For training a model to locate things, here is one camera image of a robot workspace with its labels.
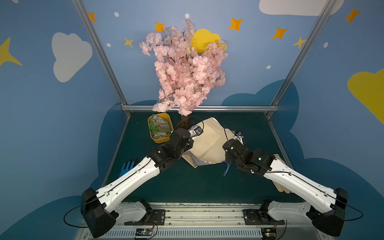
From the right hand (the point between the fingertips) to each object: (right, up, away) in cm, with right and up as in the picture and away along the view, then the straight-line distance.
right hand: (231, 148), depth 75 cm
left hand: (-25, +9, -1) cm, 27 cm away
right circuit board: (+18, -42, -3) cm, 45 cm away
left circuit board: (-44, -41, -3) cm, 60 cm away
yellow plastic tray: (-40, +18, +37) cm, 58 cm away
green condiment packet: (-44, +10, +31) cm, 55 cm away
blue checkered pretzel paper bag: (-10, -3, +21) cm, 23 cm away
